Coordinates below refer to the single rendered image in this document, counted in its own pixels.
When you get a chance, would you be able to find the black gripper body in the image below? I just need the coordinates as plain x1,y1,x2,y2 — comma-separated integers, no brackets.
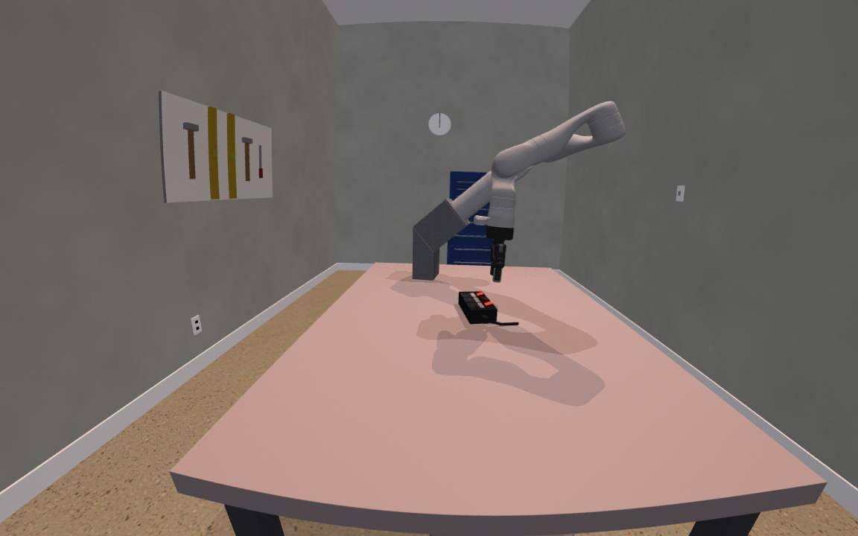
486,226,514,253

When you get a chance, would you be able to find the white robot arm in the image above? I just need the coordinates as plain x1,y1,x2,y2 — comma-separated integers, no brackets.
451,101,626,228

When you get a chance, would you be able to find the black power strip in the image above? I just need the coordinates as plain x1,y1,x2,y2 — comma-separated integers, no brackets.
458,291,519,326

